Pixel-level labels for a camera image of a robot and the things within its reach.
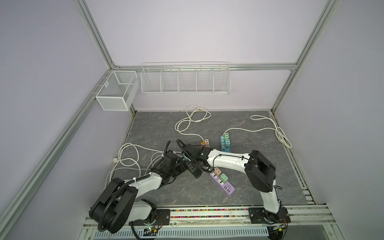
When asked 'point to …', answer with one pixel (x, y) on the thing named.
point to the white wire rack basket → (186, 78)
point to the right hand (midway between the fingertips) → (191, 164)
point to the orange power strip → (203, 143)
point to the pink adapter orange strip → (206, 141)
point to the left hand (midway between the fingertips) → (188, 166)
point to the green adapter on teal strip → (226, 135)
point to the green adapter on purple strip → (223, 178)
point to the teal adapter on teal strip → (227, 143)
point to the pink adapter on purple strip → (217, 171)
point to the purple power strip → (227, 187)
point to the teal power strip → (223, 148)
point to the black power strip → (194, 169)
